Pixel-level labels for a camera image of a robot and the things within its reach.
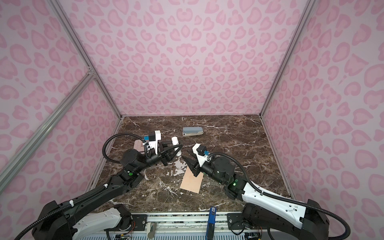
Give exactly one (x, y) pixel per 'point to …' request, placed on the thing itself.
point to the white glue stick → (175, 142)
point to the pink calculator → (138, 145)
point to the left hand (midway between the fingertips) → (181, 143)
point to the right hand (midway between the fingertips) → (185, 153)
